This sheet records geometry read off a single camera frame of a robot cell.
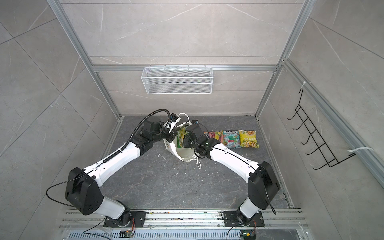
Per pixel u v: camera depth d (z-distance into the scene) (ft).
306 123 2.37
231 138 3.39
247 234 2.30
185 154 2.93
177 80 3.31
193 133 2.00
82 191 1.37
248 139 3.31
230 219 2.40
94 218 2.46
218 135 3.40
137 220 2.40
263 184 1.43
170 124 2.17
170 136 2.34
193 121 2.38
